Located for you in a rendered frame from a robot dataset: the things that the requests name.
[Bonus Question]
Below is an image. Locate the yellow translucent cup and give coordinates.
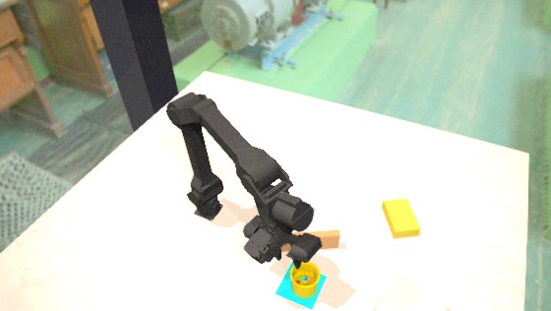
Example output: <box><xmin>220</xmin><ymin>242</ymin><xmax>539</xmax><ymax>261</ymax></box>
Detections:
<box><xmin>290</xmin><ymin>262</ymin><xmax>321</xmax><ymax>298</ymax></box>

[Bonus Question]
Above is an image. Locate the yellow rectangular block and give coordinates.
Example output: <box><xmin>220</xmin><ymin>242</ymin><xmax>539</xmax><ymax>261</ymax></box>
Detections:
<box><xmin>382</xmin><ymin>198</ymin><xmax>420</xmax><ymax>239</ymax></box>

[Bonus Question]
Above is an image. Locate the tan wooden plank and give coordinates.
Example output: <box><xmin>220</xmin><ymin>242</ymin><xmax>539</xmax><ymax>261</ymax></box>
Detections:
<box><xmin>281</xmin><ymin>230</ymin><xmax>340</xmax><ymax>252</ymax></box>

